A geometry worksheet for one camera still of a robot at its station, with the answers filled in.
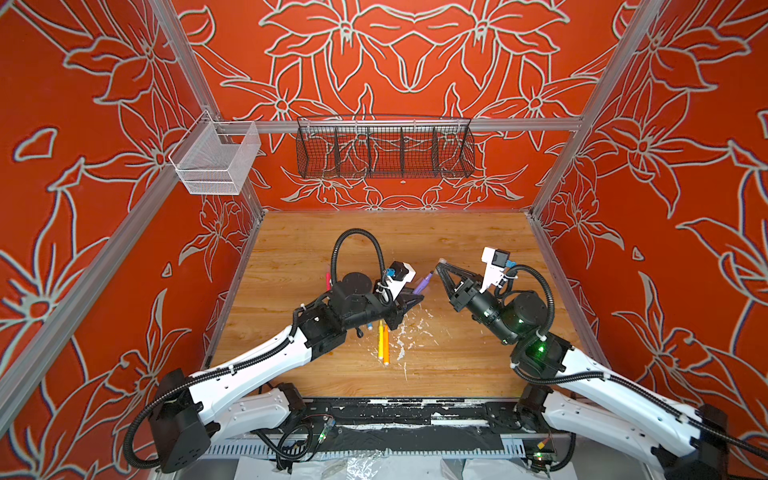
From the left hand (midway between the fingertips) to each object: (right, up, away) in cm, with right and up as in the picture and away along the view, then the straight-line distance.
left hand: (419, 292), depth 67 cm
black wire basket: (-18, +44, +34) cm, 58 cm away
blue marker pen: (-11, -6, -7) cm, 14 cm away
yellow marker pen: (-9, -17, +19) cm, 27 cm away
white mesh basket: (-63, +39, +28) cm, 79 cm away
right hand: (+2, +6, -5) cm, 8 cm away
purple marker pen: (0, +2, -3) cm, 4 cm away
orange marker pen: (-7, -18, +18) cm, 27 cm away
